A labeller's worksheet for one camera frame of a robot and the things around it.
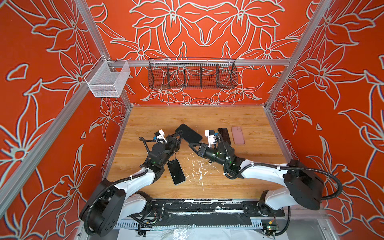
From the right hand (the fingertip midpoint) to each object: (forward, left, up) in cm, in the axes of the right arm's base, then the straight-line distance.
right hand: (187, 146), depth 72 cm
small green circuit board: (-32, -39, -22) cm, 55 cm away
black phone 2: (+7, -1, +1) cm, 7 cm away
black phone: (-4, +7, -23) cm, 24 cm away
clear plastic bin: (+44, +52, +10) cm, 69 cm away
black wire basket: (+53, -1, +7) cm, 54 cm away
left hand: (+8, +2, +2) cm, 9 cm away
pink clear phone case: (+21, -34, -22) cm, 46 cm away
